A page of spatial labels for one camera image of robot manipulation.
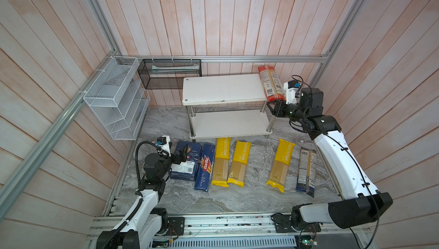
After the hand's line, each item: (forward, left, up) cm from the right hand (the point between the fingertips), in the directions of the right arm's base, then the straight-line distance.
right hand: (270, 102), depth 74 cm
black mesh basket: (+34, +55, -9) cm, 65 cm away
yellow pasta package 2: (-14, +21, -32) cm, 41 cm away
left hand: (-11, +42, -19) cm, 47 cm away
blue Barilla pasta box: (-20, +38, -27) cm, 51 cm away
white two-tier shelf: (+35, +18, -38) cm, 55 cm away
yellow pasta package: (-6, -14, -34) cm, 37 cm away
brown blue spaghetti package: (-17, -24, -33) cm, 44 cm away
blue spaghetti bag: (-15, +29, -31) cm, 45 cm away
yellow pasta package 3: (-17, +12, -32) cm, 38 cm away
